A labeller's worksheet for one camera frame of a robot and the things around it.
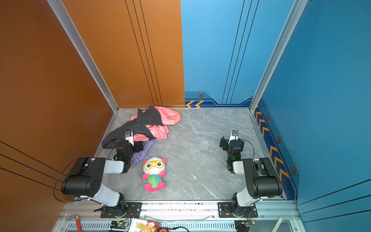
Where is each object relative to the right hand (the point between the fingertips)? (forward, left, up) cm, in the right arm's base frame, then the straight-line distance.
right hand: (230, 137), depth 93 cm
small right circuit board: (-45, -2, -8) cm, 46 cm away
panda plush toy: (-20, +47, 0) cm, 51 cm away
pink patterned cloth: (+21, +44, -2) cm, 48 cm away
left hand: (0, +63, 0) cm, 63 cm away
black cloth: (+18, +56, +2) cm, 59 cm away
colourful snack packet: (-46, +48, -4) cm, 67 cm away
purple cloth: (-10, +58, -4) cm, 59 cm away
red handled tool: (-47, +80, -6) cm, 93 cm away
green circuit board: (-45, +63, -8) cm, 78 cm away
